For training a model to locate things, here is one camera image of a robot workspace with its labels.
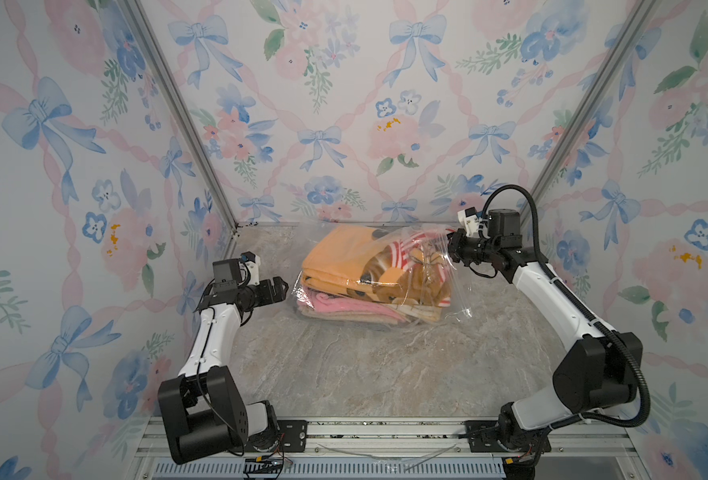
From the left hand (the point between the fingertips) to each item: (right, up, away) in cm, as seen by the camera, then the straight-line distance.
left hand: (274, 287), depth 87 cm
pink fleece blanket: (+14, -4, -1) cm, 14 cm away
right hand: (+45, +13, -6) cm, 47 cm away
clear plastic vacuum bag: (+40, -7, -6) cm, 42 cm away
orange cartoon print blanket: (+38, +6, -9) cm, 40 cm away
